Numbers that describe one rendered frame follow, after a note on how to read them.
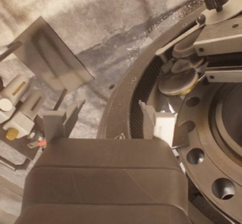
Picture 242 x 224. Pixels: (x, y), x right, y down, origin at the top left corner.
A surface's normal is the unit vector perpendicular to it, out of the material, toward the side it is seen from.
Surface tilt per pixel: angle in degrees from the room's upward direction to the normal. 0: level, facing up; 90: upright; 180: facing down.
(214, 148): 90
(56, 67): 0
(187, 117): 90
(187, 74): 90
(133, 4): 0
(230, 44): 35
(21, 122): 90
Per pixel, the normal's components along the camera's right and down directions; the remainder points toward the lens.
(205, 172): -0.55, -0.67
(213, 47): -0.56, 0.74
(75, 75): -0.11, 0.65
